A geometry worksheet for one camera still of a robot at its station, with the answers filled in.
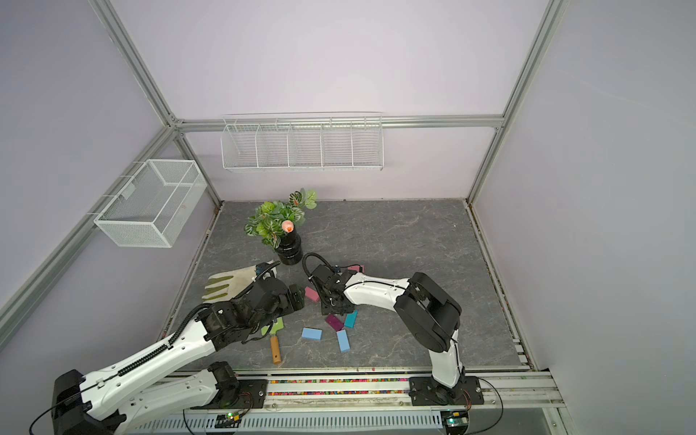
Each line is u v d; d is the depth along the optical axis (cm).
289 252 95
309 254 79
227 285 95
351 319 86
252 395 74
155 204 83
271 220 79
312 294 89
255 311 55
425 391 74
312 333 83
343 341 83
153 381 46
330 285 70
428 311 51
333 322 86
